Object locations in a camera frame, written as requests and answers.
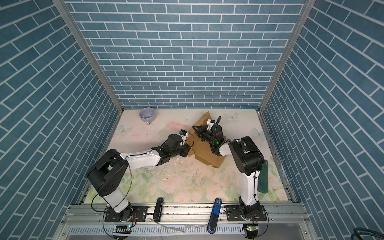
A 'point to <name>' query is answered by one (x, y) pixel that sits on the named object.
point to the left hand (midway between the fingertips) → (189, 146)
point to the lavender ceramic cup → (147, 114)
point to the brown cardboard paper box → (203, 151)
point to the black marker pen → (158, 209)
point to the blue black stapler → (213, 219)
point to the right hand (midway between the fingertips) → (190, 125)
